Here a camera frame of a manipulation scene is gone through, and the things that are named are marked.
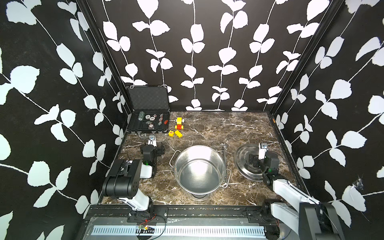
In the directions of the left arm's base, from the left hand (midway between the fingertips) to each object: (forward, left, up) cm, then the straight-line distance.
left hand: (153, 139), depth 94 cm
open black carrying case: (+32, +7, -3) cm, 33 cm away
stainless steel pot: (-19, -29, -7) cm, 35 cm away
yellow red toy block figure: (+16, -16, -3) cm, 23 cm away
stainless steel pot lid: (-13, -56, -7) cm, 57 cm away
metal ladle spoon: (-2, -47, -6) cm, 47 cm away
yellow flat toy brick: (+10, -15, -8) cm, 20 cm away
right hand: (-10, -65, 0) cm, 66 cm away
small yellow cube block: (+9, -10, -6) cm, 14 cm away
